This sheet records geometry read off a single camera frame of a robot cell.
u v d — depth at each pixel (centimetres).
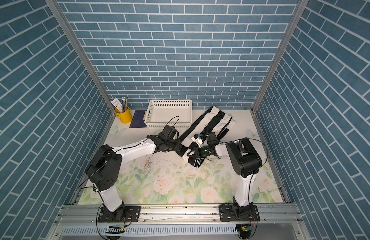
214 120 113
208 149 82
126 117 109
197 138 91
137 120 113
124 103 105
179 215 75
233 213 72
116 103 105
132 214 74
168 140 72
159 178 86
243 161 52
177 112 118
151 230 77
